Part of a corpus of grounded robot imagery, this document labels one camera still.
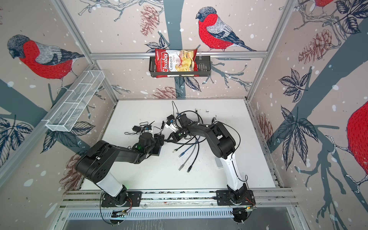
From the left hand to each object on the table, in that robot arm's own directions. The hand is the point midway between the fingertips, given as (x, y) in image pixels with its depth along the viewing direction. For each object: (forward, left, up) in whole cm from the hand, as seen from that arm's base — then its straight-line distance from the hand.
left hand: (160, 136), depth 94 cm
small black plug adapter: (+18, -6, -2) cm, 19 cm away
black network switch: (-11, +2, +1) cm, 11 cm away
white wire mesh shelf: (-1, +45, +26) cm, 52 cm away
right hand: (-4, -4, -3) cm, 6 cm away
